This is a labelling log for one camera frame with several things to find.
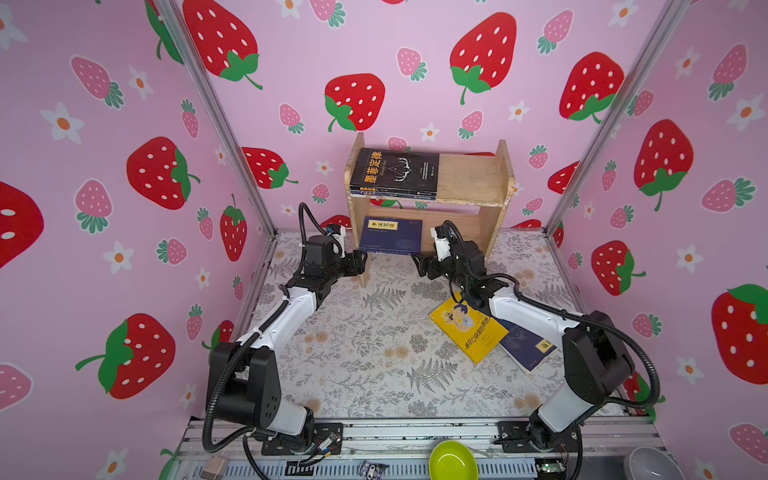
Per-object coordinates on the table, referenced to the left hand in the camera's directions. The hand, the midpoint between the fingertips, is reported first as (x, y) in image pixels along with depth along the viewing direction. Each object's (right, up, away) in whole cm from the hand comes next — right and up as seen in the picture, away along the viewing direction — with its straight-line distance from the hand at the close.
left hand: (358, 253), depth 86 cm
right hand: (+19, +1, -2) cm, 19 cm away
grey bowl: (+70, -49, -19) cm, 87 cm away
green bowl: (+25, -50, -16) cm, 58 cm away
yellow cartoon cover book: (+36, -24, +6) cm, 43 cm away
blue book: (+10, +6, +4) cm, 12 cm away
